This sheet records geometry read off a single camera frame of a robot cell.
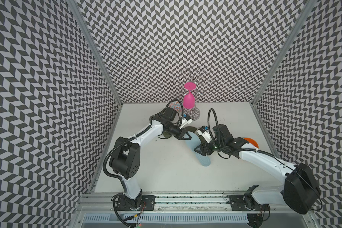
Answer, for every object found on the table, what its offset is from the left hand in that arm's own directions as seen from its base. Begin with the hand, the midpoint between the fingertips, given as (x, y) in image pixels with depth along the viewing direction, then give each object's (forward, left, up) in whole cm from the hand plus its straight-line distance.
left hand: (189, 138), depth 82 cm
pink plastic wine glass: (+24, -1, +8) cm, 25 cm away
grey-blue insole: (-2, -2, -2) cm, 3 cm away
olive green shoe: (+18, -3, -16) cm, 24 cm away
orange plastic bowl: (+3, -42, -10) cm, 43 cm away
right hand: (-5, -5, -3) cm, 8 cm away
